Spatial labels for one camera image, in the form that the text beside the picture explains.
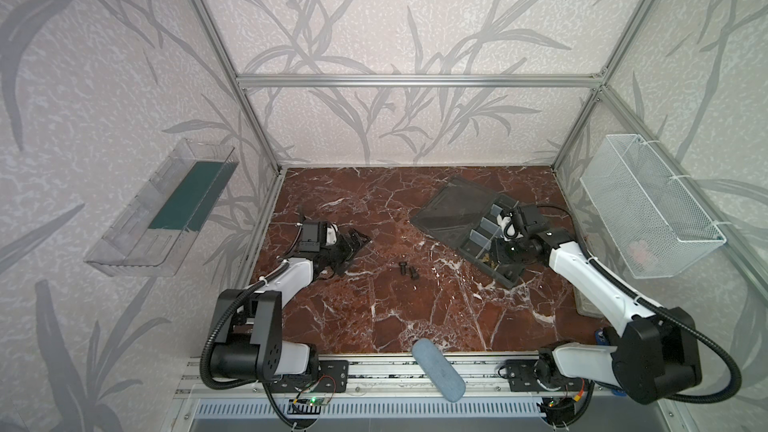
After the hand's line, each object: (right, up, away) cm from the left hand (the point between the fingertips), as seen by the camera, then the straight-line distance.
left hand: (366, 238), depth 89 cm
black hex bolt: (+11, -10, +4) cm, 15 cm away
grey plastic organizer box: (+33, +5, +16) cm, 37 cm away
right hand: (+38, -1, -2) cm, 39 cm away
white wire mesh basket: (+64, +7, -27) cm, 70 cm away
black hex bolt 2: (+14, -11, +2) cm, 18 cm away
